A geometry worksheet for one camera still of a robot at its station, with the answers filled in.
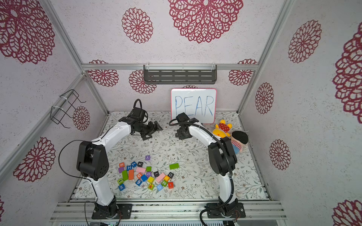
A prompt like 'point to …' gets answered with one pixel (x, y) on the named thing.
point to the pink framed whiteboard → (200, 103)
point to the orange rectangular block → (131, 174)
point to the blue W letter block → (122, 187)
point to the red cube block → (170, 185)
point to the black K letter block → (140, 164)
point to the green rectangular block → (174, 166)
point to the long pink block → (160, 177)
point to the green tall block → (125, 175)
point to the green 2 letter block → (164, 183)
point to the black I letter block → (156, 173)
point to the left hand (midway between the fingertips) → (158, 132)
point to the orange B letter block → (166, 178)
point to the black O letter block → (171, 174)
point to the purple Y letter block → (147, 157)
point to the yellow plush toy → (222, 129)
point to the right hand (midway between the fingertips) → (183, 133)
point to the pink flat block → (140, 169)
